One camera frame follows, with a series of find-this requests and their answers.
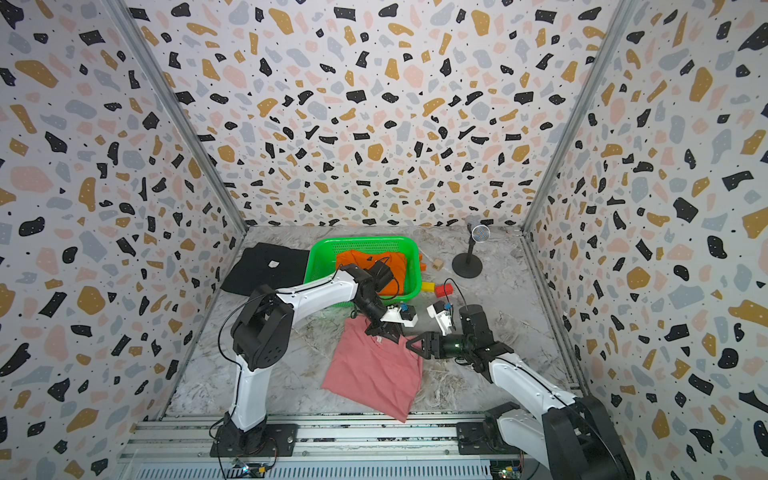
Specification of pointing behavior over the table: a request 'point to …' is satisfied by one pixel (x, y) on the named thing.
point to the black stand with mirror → (470, 265)
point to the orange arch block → (422, 266)
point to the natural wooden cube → (438, 264)
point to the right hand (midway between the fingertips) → (415, 347)
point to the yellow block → (429, 286)
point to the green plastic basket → (321, 259)
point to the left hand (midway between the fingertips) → (406, 337)
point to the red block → (441, 289)
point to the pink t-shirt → (373, 372)
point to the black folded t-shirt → (274, 265)
